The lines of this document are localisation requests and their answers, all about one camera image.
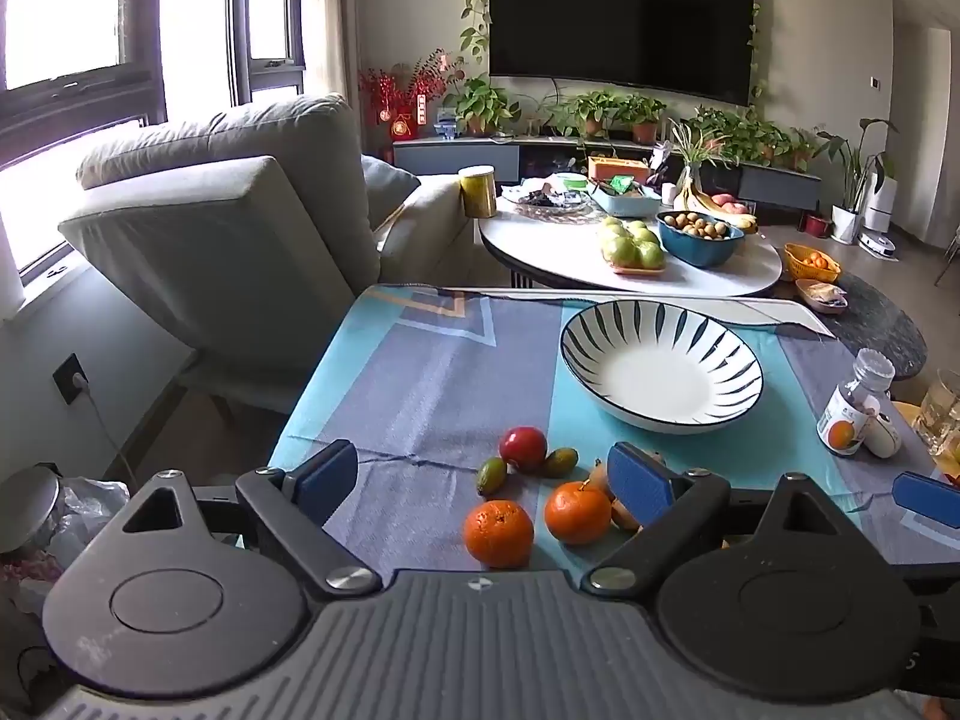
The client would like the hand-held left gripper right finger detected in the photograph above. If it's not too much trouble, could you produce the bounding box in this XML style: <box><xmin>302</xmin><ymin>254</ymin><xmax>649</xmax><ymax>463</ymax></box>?
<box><xmin>581</xmin><ymin>441</ymin><xmax>850</xmax><ymax>593</ymax></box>

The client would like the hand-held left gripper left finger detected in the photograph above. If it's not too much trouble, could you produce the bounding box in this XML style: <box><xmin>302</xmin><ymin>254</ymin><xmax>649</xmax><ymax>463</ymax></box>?
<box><xmin>112</xmin><ymin>439</ymin><xmax>383</xmax><ymax>602</ymax></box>

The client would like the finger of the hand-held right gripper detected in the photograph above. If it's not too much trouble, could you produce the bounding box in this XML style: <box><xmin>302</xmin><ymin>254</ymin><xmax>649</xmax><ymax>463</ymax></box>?
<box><xmin>855</xmin><ymin>471</ymin><xmax>960</xmax><ymax>593</ymax></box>

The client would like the large orange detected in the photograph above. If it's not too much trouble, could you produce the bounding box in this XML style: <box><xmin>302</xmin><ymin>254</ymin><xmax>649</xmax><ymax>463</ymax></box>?
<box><xmin>463</xmin><ymin>499</ymin><xmax>535</xmax><ymax>569</ymax></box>
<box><xmin>544</xmin><ymin>480</ymin><xmax>612</xmax><ymax>547</ymax></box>

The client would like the striped white ceramic bowl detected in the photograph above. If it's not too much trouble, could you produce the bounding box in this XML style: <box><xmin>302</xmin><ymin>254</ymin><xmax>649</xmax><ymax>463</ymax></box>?
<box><xmin>559</xmin><ymin>298</ymin><xmax>764</xmax><ymax>434</ymax></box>

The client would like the red tomato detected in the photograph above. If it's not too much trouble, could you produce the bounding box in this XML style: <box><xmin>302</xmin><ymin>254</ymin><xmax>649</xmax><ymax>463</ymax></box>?
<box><xmin>499</xmin><ymin>426</ymin><xmax>548</xmax><ymax>473</ymax></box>

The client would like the small white rounded object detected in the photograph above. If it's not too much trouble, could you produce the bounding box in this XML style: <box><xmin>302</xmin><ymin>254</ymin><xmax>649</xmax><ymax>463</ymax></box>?
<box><xmin>862</xmin><ymin>412</ymin><xmax>903</xmax><ymax>460</ymax></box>

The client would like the clear drinking glass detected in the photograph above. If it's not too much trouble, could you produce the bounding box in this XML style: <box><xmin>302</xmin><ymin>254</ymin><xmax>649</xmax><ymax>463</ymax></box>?
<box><xmin>911</xmin><ymin>367</ymin><xmax>960</xmax><ymax>458</ymax></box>

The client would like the blue grey patterned tablecloth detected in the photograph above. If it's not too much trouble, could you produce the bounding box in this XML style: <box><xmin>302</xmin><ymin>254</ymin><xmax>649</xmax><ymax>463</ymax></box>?
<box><xmin>266</xmin><ymin>283</ymin><xmax>960</xmax><ymax>593</ymax></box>

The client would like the dark marble oval table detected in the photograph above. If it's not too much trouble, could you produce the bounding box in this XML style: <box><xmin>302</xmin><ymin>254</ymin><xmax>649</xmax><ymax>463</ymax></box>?
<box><xmin>780</xmin><ymin>270</ymin><xmax>927</xmax><ymax>382</ymax></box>

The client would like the pink snack dish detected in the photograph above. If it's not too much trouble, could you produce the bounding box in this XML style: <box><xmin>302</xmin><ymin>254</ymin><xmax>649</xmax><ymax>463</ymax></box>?
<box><xmin>795</xmin><ymin>279</ymin><xmax>848</xmax><ymax>314</ymax></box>

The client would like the tray of green apples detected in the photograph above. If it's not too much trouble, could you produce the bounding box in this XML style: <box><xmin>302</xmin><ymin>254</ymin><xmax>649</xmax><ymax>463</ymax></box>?
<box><xmin>598</xmin><ymin>217</ymin><xmax>667</xmax><ymax>276</ymax></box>

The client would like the round white coffee table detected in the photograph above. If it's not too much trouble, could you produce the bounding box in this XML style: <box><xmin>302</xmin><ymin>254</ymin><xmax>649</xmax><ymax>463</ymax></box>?
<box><xmin>478</xmin><ymin>187</ymin><xmax>782</xmax><ymax>298</ymax></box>

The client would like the blue bowl of longans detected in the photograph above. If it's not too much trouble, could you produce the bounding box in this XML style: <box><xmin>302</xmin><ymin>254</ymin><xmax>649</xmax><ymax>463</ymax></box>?
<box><xmin>656</xmin><ymin>210</ymin><xmax>746</xmax><ymax>269</ymax></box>

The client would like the clear plastic bag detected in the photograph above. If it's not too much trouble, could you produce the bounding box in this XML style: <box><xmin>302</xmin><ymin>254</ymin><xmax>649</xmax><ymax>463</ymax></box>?
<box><xmin>0</xmin><ymin>476</ymin><xmax>132</xmax><ymax>616</ymax></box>

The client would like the orange basket of mandarins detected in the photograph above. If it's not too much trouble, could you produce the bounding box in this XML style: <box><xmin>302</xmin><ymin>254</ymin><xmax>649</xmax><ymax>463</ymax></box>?
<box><xmin>782</xmin><ymin>242</ymin><xmax>841</xmax><ymax>284</ymax></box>

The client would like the grey fabric sofa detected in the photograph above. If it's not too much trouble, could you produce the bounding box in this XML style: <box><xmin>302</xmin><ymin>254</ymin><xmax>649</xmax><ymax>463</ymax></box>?
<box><xmin>58</xmin><ymin>94</ymin><xmax>481</xmax><ymax>421</ymax></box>

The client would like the teal tray with snack packets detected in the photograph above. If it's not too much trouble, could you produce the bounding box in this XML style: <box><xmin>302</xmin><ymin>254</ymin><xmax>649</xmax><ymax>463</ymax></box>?
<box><xmin>589</xmin><ymin>176</ymin><xmax>662</xmax><ymax>217</ymax></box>

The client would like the bunch of bananas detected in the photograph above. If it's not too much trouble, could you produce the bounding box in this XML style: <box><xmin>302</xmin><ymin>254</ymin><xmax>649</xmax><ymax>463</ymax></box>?
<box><xmin>673</xmin><ymin>187</ymin><xmax>758</xmax><ymax>233</ymax></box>

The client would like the glass plate of dark snacks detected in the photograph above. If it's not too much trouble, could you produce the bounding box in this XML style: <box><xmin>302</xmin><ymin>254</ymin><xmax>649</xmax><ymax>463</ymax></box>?
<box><xmin>501</xmin><ymin>184</ymin><xmax>593</xmax><ymax>220</ymax></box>

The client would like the grey sofa cushion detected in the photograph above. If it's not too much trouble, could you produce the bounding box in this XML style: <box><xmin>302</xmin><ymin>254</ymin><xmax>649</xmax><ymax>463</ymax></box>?
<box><xmin>362</xmin><ymin>155</ymin><xmax>421</xmax><ymax>230</ymax></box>

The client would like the round metal lid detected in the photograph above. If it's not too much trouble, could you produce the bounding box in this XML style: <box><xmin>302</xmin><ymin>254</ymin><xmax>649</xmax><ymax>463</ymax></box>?
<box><xmin>0</xmin><ymin>465</ymin><xmax>61</xmax><ymax>552</ymax></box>

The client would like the orange box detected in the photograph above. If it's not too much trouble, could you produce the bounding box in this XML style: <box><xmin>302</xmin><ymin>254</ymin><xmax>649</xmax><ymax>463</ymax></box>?
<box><xmin>587</xmin><ymin>156</ymin><xmax>650</xmax><ymax>182</ymax></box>

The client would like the glass vase with grass plant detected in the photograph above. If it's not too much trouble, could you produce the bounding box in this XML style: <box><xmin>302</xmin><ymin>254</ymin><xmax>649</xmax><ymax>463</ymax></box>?
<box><xmin>666</xmin><ymin>120</ymin><xmax>725</xmax><ymax>211</ymax></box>

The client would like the yellow tin can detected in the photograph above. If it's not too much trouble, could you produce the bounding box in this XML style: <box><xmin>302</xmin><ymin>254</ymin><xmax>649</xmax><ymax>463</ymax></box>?
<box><xmin>459</xmin><ymin>165</ymin><xmax>497</xmax><ymax>220</ymax></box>

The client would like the grey television cabinet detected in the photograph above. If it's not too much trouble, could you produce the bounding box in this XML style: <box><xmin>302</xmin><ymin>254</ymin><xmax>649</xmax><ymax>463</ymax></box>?
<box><xmin>392</xmin><ymin>136</ymin><xmax>822</xmax><ymax>215</ymax></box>

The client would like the tall plant in white pot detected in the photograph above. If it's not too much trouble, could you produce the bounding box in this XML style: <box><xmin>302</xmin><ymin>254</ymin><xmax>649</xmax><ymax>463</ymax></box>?
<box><xmin>816</xmin><ymin>118</ymin><xmax>897</xmax><ymax>245</ymax></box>

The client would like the row of leafy potted plants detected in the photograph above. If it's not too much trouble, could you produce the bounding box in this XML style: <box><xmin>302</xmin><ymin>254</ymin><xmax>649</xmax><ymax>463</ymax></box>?
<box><xmin>686</xmin><ymin>106</ymin><xmax>818</xmax><ymax>170</ymax></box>

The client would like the potted green plant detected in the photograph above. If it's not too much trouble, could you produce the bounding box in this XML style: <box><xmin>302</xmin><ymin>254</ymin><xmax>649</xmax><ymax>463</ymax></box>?
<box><xmin>615</xmin><ymin>94</ymin><xmax>667</xmax><ymax>145</ymax></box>
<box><xmin>444</xmin><ymin>76</ymin><xmax>518</xmax><ymax>137</ymax></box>
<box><xmin>561</xmin><ymin>90</ymin><xmax>622</xmax><ymax>140</ymax></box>

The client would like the red berry decoration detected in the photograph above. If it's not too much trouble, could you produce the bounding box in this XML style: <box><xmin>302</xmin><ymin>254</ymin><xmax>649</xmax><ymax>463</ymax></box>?
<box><xmin>358</xmin><ymin>51</ymin><xmax>451</xmax><ymax>142</ymax></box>

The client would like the dark framed window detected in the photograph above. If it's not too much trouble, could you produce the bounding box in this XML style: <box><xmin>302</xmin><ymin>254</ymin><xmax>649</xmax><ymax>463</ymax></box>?
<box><xmin>0</xmin><ymin>0</ymin><xmax>305</xmax><ymax>293</ymax></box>

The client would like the hanging green vine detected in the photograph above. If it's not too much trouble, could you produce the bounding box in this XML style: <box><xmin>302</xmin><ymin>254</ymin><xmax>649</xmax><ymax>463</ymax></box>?
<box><xmin>459</xmin><ymin>0</ymin><xmax>515</xmax><ymax>65</ymax></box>
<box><xmin>746</xmin><ymin>0</ymin><xmax>767</xmax><ymax>102</ymax></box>

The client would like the beige curtain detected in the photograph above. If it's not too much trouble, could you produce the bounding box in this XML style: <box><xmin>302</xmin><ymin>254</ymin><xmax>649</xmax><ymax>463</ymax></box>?
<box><xmin>300</xmin><ymin>0</ymin><xmax>365</xmax><ymax>102</ymax></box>

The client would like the black wall socket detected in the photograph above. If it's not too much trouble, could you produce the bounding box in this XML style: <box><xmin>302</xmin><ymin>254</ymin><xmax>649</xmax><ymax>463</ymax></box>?
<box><xmin>54</xmin><ymin>354</ymin><xmax>89</xmax><ymax>406</ymax></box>

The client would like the black wall television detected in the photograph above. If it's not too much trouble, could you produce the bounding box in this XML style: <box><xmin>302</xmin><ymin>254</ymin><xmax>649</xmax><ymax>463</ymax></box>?
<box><xmin>487</xmin><ymin>0</ymin><xmax>755</xmax><ymax>107</ymax></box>

